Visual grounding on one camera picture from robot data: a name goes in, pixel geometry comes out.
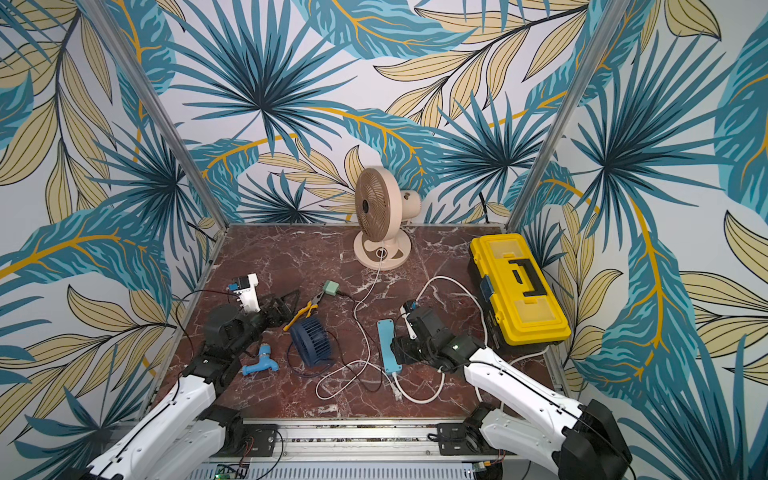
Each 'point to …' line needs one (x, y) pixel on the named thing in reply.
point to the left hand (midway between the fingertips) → (289, 296)
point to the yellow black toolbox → (519, 306)
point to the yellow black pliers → (311, 305)
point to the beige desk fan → (381, 206)
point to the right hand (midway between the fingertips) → (403, 342)
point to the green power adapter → (331, 287)
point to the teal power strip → (387, 335)
